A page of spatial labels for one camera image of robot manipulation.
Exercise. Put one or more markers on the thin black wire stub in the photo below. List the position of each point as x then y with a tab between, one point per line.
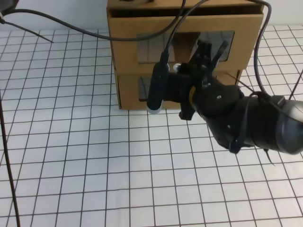
2	21

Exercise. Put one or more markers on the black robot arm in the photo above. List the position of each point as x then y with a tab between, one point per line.
235	120

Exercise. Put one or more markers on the brown cardboard drawer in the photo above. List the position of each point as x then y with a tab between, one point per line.
128	89
239	31

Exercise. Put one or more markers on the brown cardboard shoebox shell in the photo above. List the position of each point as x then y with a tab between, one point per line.
170	8

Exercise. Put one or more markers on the white drawer handle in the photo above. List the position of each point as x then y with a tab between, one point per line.
174	68

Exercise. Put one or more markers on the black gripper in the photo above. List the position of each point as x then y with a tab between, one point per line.
195	88

